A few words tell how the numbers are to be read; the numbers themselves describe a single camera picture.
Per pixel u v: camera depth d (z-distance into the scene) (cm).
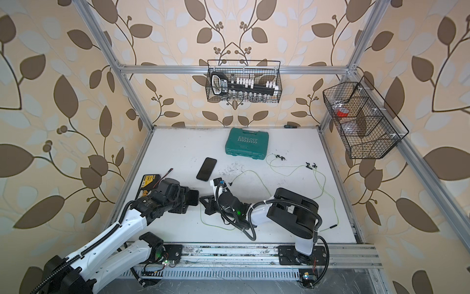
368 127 73
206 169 102
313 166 102
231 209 63
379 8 71
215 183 75
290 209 52
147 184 94
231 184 96
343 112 81
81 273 41
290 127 124
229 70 90
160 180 95
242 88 84
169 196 63
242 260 74
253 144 108
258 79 96
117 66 90
